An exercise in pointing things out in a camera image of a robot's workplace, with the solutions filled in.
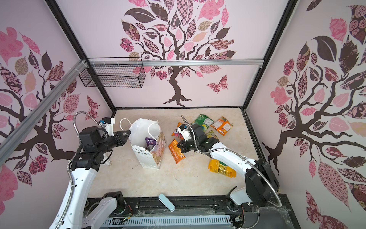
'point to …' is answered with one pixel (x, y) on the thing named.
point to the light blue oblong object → (167, 202)
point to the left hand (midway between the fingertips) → (130, 135)
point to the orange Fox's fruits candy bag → (222, 125)
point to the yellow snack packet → (215, 165)
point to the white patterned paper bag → (141, 130)
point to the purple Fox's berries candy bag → (150, 143)
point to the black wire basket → (114, 72)
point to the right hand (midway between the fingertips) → (177, 143)
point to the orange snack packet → (176, 151)
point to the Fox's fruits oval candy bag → (177, 132)
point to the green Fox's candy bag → (204, 121)
